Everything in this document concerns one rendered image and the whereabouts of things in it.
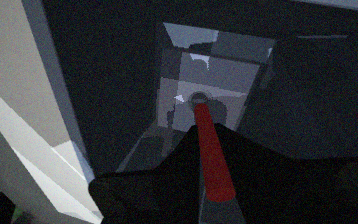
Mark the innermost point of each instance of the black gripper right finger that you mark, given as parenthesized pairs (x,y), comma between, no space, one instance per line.
(269,186)

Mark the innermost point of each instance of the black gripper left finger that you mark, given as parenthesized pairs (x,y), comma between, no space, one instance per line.
(172,186)

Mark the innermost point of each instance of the red peg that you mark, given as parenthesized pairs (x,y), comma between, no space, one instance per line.
(217,178)

